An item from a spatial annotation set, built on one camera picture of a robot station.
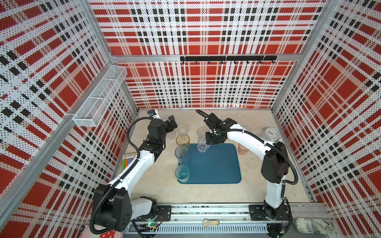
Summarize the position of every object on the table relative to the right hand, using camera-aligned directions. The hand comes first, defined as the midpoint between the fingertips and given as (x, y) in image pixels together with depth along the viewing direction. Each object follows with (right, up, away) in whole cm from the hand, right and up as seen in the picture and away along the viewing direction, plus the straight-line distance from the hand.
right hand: (211, 141), depth 86 cm
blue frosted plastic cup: (-18, -7, +2) cm, 19 cm away
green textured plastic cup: (-17, -19, -1) cm, 25 cm away
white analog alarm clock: (+44, +4, +15) cm, 46 cm away
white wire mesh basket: (-75, +19, +6) cm, 77 cm away
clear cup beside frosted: (-19, +7, +18) cm, 27 cm away
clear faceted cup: (-5, -3, +5) cm, 8 cm away
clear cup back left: (-24, +13, -14) cm, 31 cm away
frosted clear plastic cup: (-26, +3, +15) cm, 30 cm away
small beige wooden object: (-4, -37, -17) cm, 41 cm away
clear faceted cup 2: (-6, +5, +11) cm, 13 cm away
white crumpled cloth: (+46, -37, -19) cm, 62 cm away
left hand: (-24, +14, -4) cm, 28 cm away
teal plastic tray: (+6, -15, +4) cm, 17 cm away
